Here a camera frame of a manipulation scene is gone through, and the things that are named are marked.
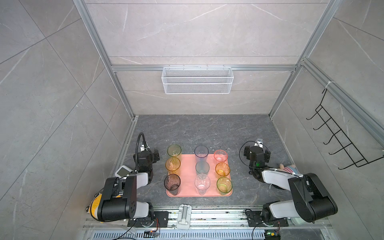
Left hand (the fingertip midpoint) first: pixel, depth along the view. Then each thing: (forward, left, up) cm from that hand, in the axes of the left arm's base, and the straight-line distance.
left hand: (146, 147), depth 92 cm
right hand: (-2, -70, +1) cm, 70 cm away
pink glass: (-5, -47, -4) cm, 48 cm away
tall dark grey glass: (-23, -18, +1) cm, 29 cm away
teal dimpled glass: (-13, -35, -3) cm, 37 cm away
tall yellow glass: (-11, -17, -1) cm, 20 cm away
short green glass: (-23, -46, -6) cm, 52 cm away
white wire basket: (+39, -34, +22) cm, 57 cm away
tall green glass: (0, -17, -4) cm, 18 cm away
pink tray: (-24, -26, -6) cm, 36 cm away
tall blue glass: (-5, -34, 0) cm, 35 cm away
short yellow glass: (-15, -47, -3) cm, 49 cm away
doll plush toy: (-16, -87, -1) cm, 88 cm away
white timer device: (-13, +13, -5) cm, 19 cm away
